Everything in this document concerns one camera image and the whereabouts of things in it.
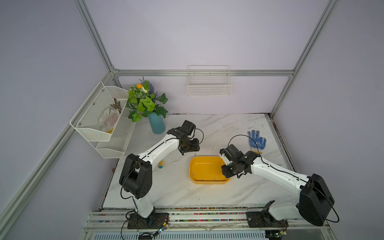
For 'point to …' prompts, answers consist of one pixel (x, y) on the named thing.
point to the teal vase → (157, 123)
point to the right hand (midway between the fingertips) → (226, 173)
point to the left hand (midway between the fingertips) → (197, 148)
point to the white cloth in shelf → (108, 118)
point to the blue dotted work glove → (256, 143)
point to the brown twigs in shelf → (117, 105)
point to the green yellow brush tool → (160, 164)
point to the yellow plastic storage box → (206, 170)
